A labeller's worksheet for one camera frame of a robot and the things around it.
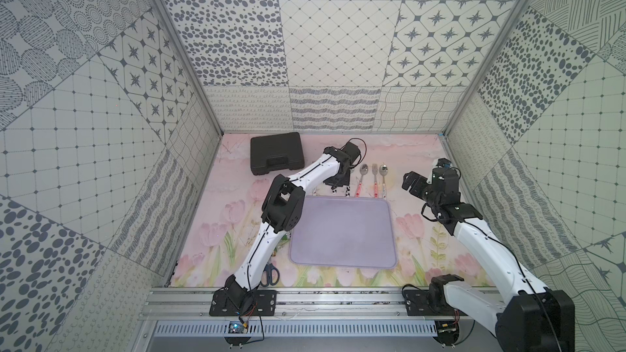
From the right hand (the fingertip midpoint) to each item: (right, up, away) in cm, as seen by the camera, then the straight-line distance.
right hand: (416, 182), depth 84 cm
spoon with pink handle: (-15, +3, +22) cm, 27 cm away
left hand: (-26, 0, +15) cm, 30 cm away
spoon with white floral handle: (-6, +3, +22) cm, 23 cm away
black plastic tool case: (-54, +11, +26) cm, 61 cm away
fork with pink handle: (-10, +3, +23) cm, 25 cm away
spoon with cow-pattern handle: (-23, -5, +16) cm, 28 cm away
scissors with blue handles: (-51, -29, -3) cm, 59 cm away
